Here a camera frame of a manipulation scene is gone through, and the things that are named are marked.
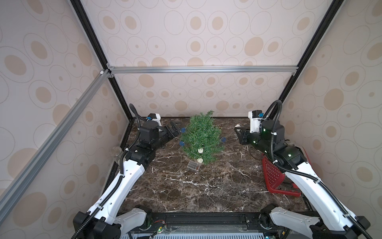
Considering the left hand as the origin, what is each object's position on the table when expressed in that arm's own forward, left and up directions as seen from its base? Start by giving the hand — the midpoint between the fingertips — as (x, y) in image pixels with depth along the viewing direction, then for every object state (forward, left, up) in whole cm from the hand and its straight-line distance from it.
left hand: (182, 125), depth 70 cm
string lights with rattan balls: (-9, -9, -17) cm, 21 cm away
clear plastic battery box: (-5, -5, -32) cm, 33 cm away
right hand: (-1, -28, +1) cm, 28 cm away
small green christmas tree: (-4, -10, -5) cm, 12 cm away
